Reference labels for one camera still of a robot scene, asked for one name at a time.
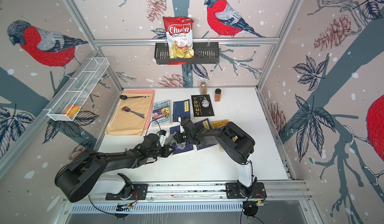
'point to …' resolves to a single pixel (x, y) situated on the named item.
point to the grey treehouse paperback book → (161, 115)
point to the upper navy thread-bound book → (181, 108)
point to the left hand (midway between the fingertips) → (176, 148)
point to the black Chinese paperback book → (202, 107)
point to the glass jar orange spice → (218, 95)
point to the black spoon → (124, 97)
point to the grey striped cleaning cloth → (170, 139)
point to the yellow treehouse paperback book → (219, 123)
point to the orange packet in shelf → (72, 110)
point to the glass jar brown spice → (203, 88)
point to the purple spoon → (128, 109)
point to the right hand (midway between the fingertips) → (174, 137)
